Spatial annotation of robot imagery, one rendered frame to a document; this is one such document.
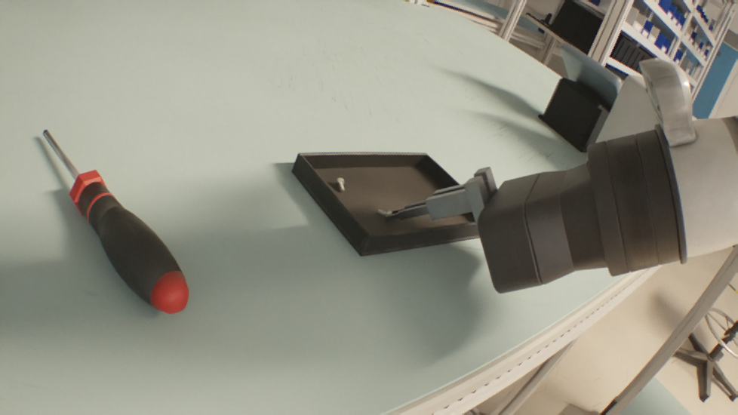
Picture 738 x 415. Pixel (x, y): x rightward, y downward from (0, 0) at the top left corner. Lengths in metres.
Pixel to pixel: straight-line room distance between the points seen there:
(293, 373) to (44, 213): 0.15
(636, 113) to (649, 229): 0.35
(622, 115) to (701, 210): 0.36
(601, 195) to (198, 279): 0.19
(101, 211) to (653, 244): 0.27
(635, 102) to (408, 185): 0.32
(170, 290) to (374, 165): 0.22
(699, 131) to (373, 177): 0.23
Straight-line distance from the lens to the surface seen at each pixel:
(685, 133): 0.27
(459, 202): 0.31
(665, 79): 0.25
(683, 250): 0.28
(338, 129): 0.43
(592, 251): 0.28
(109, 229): 0.24
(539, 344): 0.33
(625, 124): 0.61
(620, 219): 0.27
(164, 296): 0.21
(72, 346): 0.22
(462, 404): 0.35
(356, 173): 0.37
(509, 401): 1.35
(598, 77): 0.72
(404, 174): 0.40
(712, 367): 3.00
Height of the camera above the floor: 1.17
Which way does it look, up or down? 30 degrees down
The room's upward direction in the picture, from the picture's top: 24 degrees clockwise
